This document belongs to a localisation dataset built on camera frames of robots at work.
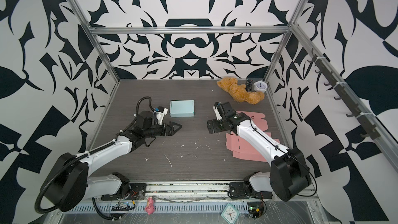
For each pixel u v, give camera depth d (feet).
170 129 2.39
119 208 2.39
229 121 2.01
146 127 2.26
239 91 3.35
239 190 2.44
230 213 2.21
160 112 2.52
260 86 3.74
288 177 1.35
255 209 2.33
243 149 2.85
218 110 2.25
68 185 1.33
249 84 3.82
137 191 2.44
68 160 1.42
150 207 2.21
